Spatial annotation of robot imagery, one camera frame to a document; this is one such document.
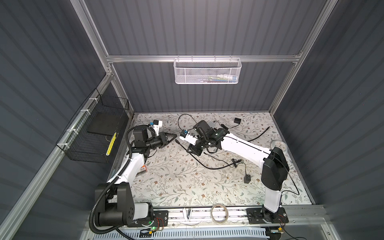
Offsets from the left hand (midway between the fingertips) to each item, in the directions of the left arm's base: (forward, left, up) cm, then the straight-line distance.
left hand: (177, 136), depth 80 cm
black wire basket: (-2, +42, +5) cm, 42 cm away
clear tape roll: (-34, -16, -21) cm, 43 cm away
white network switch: (+25, -24, -20) cm, 40 cm away
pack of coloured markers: (-8, +22, -20) cm, 31 cm away
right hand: (-4, -7, -7) cm, 11 cm away
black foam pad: (+7, +38, +5) cm, 39 cm away
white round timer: (+3, -67, -18) cm, 70 cm away
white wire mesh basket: (+67, -26, 0) cm, 71 cm away
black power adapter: (+29, -45, -21) cm, 57 cm away
